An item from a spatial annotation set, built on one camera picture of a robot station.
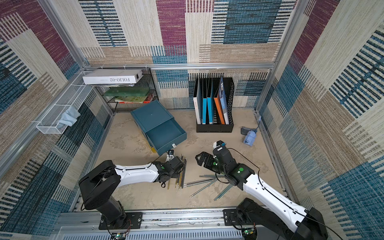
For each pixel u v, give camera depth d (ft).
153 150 2.66
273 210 1.50
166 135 2.79
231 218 2.39
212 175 2.21
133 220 2.41
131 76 2.60
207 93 2.86
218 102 2.91
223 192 2.67
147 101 3.27
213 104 3.01
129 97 3.33
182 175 2.86
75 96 2.67
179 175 2.88
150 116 2.88
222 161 1.90
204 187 2.73
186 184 2.78
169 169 2.25
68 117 2.21
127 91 3.23
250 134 3.17
